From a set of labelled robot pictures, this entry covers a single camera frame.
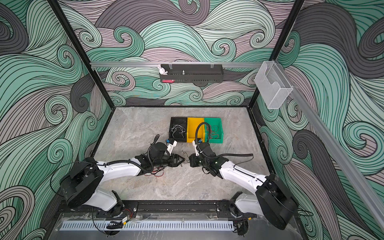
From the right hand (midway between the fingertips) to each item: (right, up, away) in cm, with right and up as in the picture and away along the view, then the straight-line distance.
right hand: (189, 158), depth 84 cm
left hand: (-3, 0, -1) cm, 3 cm away
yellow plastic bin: (+3, +19, +23) cm, 30 cm away
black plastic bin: (-8, +15, +19) cm, 25 cm away
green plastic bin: (+17, +21, +20) cm, 34 cm away
